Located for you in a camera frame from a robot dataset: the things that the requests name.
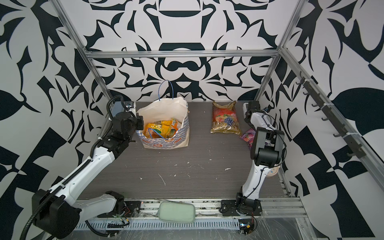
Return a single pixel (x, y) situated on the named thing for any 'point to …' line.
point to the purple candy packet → (249, 136)
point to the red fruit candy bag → (225, 118)
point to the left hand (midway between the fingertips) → (134, 111)
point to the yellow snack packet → (161, 127)
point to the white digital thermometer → (244, 109)
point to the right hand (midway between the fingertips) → (254, 120)
